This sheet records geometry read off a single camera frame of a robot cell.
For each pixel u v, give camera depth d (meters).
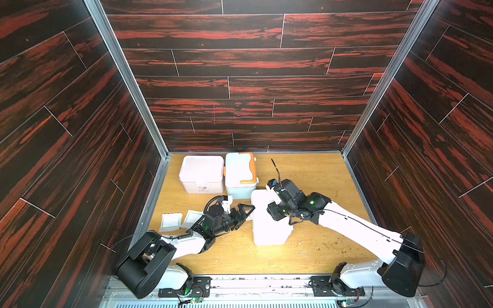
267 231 0.75
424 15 0.67
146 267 0.43
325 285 0.74
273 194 0.61
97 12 0.66
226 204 0.80
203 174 0.92
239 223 0.75
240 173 0.92
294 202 0.57
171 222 0.91
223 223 0.72
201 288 0.73
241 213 0.75
